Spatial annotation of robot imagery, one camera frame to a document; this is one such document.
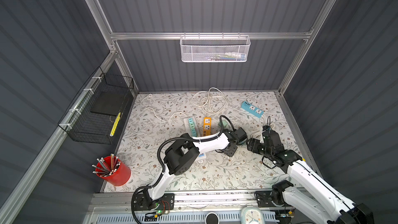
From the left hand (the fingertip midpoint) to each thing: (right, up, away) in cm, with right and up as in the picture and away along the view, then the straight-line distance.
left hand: (230, 153), depth 88 cm
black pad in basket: (-63, +29, -11) cm, 70 cm away
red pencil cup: (-56, -1, -21) cm, 60 cm away
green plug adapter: (-2, +16, +11) cm, 19 cm away
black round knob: (-12, -21, -22) cm, 33 cm away
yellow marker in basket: (-56, +19, -19) cm, 62 cm away
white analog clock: (+6, -21, -20) cm, 30 cm away
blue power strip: (+19, +25, +19) cm, 37 cm away
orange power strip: (-13, +14, +10) cm, 22 cm away
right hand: (+12, +7, -5) cm, 15 cm away
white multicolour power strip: (-22, +13, +3) cm, 26 cm away
